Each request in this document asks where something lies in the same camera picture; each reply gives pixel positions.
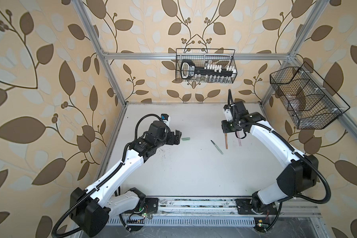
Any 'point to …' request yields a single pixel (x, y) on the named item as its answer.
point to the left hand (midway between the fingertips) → (175, 131)
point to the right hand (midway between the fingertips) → (224, 127)
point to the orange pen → (226, 139)
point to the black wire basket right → (312, 103)
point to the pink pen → (239, 141)
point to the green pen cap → (184, 139)
